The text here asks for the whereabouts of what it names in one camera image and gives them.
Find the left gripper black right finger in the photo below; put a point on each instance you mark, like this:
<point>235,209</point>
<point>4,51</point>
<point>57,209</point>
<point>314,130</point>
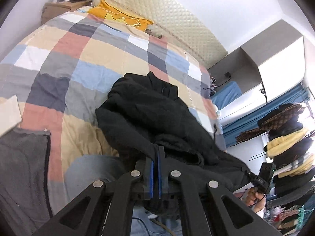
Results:
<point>163,174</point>

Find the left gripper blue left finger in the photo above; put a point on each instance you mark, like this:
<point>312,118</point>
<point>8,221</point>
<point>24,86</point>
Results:
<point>144,188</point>

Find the black puffer jacket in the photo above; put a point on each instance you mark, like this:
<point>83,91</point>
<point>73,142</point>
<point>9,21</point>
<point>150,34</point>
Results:
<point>144,114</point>

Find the person's right hand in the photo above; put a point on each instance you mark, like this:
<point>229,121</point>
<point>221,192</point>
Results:
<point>255,200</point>

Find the blue curtain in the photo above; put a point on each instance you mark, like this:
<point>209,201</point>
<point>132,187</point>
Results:
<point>297,94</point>

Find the bottles on side shelf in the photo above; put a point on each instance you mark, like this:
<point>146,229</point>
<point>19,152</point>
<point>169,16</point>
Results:
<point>212,86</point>

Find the grey white wardrobe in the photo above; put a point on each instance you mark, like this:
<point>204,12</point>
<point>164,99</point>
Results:
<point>264,68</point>

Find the grey blanket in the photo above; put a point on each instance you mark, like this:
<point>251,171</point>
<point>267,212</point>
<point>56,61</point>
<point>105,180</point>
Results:
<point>25,202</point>

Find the plaid patchwork bed quilt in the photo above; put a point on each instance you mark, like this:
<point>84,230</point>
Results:
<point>63,71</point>

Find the white paper on floor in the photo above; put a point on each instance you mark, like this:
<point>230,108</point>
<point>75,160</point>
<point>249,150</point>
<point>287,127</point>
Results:
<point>10,115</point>

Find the cream quilted headboard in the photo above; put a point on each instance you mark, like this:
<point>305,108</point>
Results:
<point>178,25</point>

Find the yellow pillow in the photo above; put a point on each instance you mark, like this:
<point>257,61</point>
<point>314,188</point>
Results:
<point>106,11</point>

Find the wooden nightstand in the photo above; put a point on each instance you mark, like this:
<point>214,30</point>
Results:
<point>52,10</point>

